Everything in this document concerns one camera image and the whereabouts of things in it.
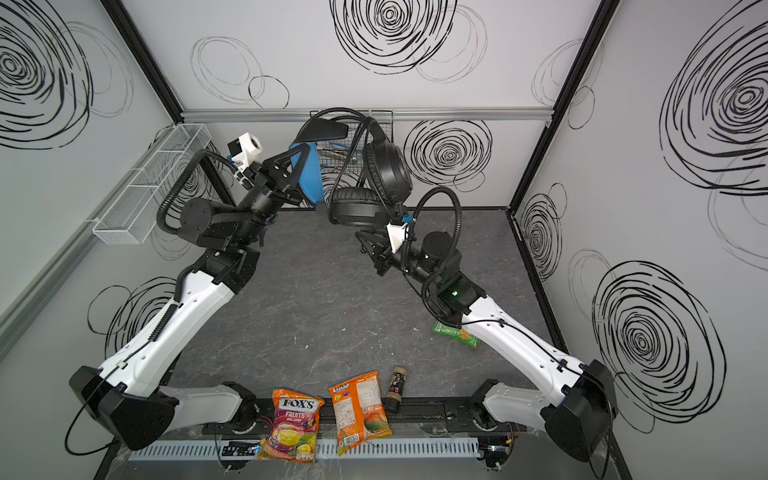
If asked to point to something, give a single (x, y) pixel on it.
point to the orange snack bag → (361, 411)
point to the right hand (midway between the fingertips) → (356, 232)
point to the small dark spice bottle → (396, 390)
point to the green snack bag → (459, 333)
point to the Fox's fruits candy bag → (293, 430)
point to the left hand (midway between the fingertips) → (306, 153)
